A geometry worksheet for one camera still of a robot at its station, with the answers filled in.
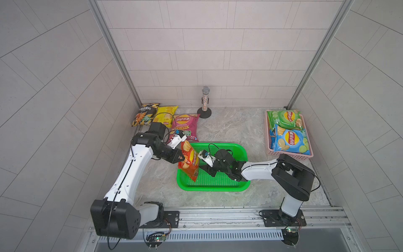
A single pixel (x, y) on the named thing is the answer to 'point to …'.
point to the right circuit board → (290, 237)
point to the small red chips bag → (190, 166)
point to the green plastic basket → (205, 181)
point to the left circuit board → (155, 239)
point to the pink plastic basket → (270, 134)
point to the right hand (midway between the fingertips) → (201, 164)
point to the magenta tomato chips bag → (187, 123)
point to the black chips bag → (145, 115)
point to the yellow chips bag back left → (164, 114)
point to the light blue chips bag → (295, 140)
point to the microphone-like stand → (204, 112)
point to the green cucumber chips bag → (286, 119)
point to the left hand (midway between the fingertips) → (185, 155)
